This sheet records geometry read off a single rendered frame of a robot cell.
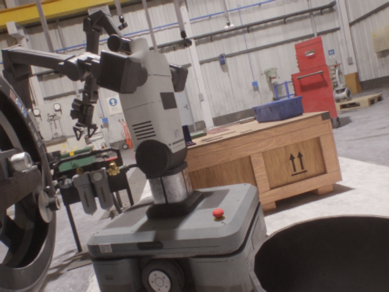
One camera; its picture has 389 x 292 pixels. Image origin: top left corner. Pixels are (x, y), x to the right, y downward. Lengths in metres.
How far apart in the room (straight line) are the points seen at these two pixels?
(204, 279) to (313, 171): 1.05
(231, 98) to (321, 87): 7.76
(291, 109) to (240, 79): 10.08
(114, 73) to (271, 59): 11.63
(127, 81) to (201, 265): 0.66
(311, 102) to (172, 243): 3.59
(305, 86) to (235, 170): 2.87
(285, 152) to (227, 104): 10.10
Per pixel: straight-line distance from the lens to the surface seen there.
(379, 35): 12.16
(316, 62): 4.37
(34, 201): 1.13
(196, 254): 1.05
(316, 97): 4.37
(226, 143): 1.61
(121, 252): 1.19
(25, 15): 12.58
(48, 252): 1.11
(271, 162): 1.73
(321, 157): 1.89
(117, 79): 1.00
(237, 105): 11.86
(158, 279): 1.16
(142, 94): 1.13
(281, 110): 1.90
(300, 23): 13.26
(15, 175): 0.81
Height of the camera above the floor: 0.63
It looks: 5 degrees down
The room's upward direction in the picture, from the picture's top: 14 degrees counter-clockwise
